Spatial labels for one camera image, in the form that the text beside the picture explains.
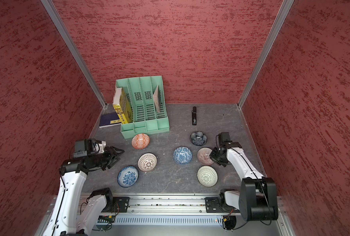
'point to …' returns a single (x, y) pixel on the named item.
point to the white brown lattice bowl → (147, 162)
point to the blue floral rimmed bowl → (128, 176)
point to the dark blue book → (105, 119)
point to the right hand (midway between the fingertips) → (212, 161)
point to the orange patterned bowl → (140, 141)
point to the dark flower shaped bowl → (198, 138)
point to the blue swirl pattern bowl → (182, 155)
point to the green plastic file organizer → (146, 97)
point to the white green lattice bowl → (207, 176)
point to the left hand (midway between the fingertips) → (122, 157)
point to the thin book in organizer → (156, 96)
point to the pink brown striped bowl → (203, 155)
